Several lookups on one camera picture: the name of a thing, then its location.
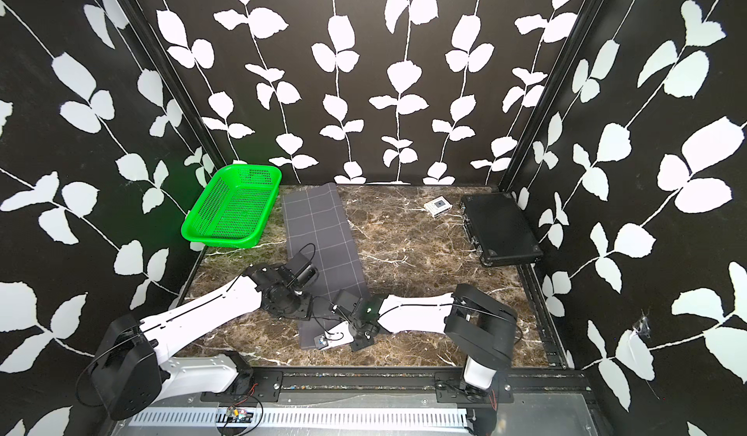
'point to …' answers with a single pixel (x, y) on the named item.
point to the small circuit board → (238, 416)
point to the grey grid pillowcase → (315, 216)
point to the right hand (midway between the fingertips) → (345, 328)
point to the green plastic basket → (234, 207)
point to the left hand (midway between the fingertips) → (306, 308)
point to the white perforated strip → (306, 418)
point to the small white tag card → (439, 205)
